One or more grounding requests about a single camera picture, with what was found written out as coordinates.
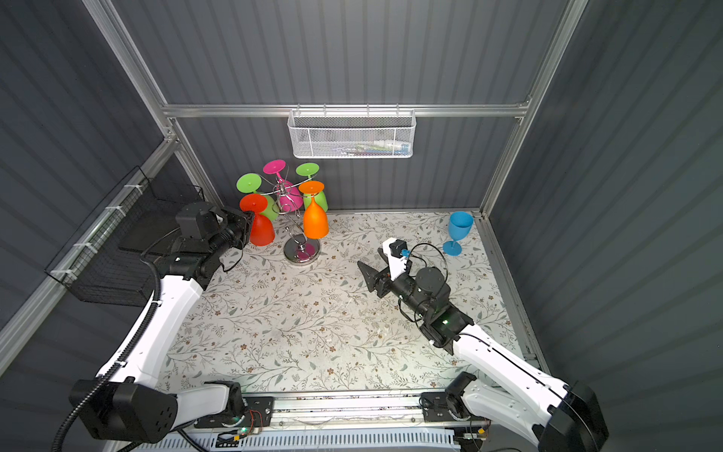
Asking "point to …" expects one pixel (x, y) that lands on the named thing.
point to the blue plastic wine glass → (459, 225)
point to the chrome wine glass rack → (299, 250)
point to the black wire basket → (104, 262)
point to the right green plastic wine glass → (310, 169)
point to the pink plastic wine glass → (289, 196)
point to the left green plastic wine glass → (249, 183)
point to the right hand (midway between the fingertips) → (372, 259)
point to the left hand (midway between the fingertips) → (254, 207)
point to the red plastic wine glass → (262, 232)
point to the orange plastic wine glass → (315, 217)
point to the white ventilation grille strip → (419, 441)
